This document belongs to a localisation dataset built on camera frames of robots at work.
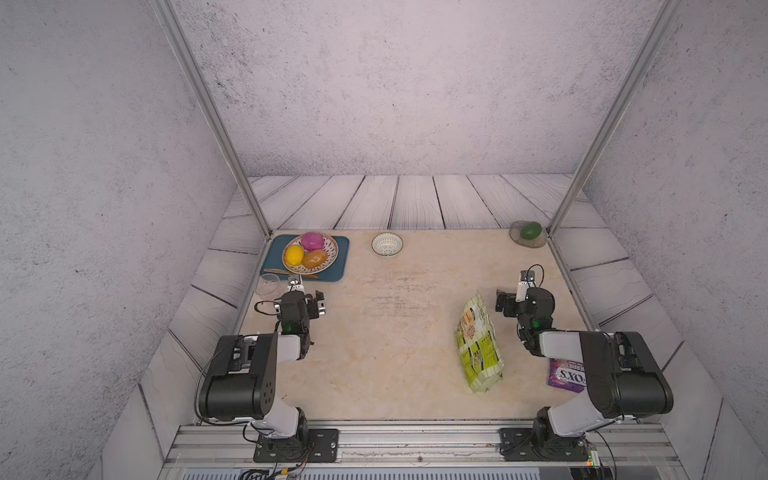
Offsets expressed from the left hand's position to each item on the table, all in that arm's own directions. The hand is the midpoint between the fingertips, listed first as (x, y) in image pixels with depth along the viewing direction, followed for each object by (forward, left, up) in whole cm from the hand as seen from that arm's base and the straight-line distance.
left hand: (305, 292), depth 94 cm
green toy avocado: (+28, -81, -3) cm, 86 cm away
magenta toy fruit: (+23, +2, -1) cm, 23 cm away
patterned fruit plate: (+24, -4, -5) cm, 25 cm away
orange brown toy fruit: (+16, 0, -2) cm, 16 cm away
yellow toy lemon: (+18, +8, -2) cm, 19 cm away
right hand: (-1, -66, +1) cm, 66 cm away
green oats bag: (-22, -49, +5) cm, 54 cm away
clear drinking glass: (+6, +15, -3) cm, 16 cm away
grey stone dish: (+29, -76, -5) cm, 81 cm away
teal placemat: (+19, +17, -6) cm, 26 cm away
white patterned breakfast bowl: (+24, -25, -5) cm, 35 cm away
